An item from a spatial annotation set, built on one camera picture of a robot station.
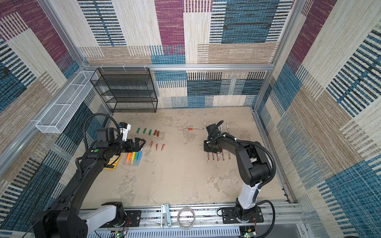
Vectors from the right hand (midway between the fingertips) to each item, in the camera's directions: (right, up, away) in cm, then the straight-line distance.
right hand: (210, 150), depth 97 cm
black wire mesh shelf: (-60, +42, +14) cm, 74 cm away
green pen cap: (-45, +13, +12) cm, 48 cm away
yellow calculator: (-47, -1, -28) cm, 55 cm away
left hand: (-40, +8, -16) cm, 44 cm away
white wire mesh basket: (-77, +19, -25) cm, 83 cm away
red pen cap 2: (-31, +1, +3) cm, 31 cm away
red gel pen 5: (+12, -4, -1) cm, 13 cm away
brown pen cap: (-38, +11, +11) cm, 41 cm away
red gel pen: (-1, -4, -2) cm, 5 cm away
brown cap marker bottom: (+2, +17, +15) cm, 23 cm away
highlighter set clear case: (-49, -5, -3) cm, 49 cm away
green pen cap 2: (-42, +11, +11) cm, 44 cm away
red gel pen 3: (+4, -4, -3) cm, 6 cm away
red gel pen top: (-14, +13, +12) cm, 22 cm away
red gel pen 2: (+2, -3, -1) cm, 4 cm away
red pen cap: (-35, +2, +3) cm, 35 cm away
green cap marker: (+14, +13, +11) cm, 23 cm away
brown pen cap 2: (-36, +10, +10) cm, 38 cm away
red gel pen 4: (+8, -4, -2) cm, 9 cm away
